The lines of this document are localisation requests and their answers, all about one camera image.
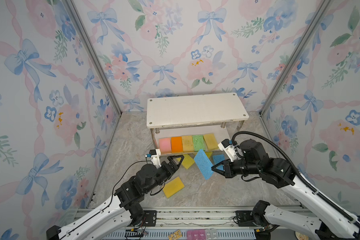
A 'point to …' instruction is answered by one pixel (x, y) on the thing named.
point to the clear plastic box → (211, 233)
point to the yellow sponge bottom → (188, 144)
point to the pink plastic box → (196, 234)
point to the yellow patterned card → (175, 235)
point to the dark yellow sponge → (211, 141)
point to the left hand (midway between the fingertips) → (182, 160)
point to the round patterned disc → (300, 236)
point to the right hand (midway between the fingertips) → (213, 167)
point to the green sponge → (198, 142)
